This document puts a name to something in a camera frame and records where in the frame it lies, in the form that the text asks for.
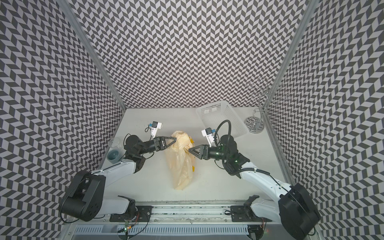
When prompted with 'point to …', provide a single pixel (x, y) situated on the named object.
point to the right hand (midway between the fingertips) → (191, 154)
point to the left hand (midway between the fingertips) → (176, 141)
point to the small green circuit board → (126, 226)
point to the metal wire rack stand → (268, 95)
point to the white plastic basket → (210, 116)
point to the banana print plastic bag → (180, 161)
